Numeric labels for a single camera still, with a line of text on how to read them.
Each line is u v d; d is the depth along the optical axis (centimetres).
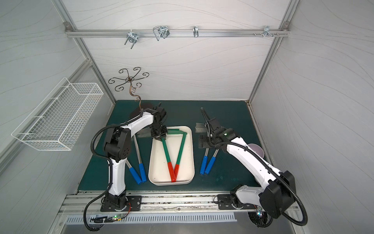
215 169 86
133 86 85
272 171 42
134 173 82
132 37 75
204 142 71
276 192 39
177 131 96
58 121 69
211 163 86
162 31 77
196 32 78
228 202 73
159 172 84
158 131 85
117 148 55
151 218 70
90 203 65
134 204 74
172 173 80
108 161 56
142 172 83
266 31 76
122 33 78
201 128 138
